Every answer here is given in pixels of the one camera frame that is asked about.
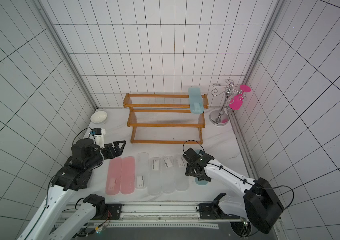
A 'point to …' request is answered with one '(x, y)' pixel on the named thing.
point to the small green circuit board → (245, 223)
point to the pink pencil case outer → (113, 176)
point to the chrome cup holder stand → (220, 117)
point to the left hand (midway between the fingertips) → (118, 146)
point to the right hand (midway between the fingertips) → (191, 173)
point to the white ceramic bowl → (98, 117)
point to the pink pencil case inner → (128, 175)
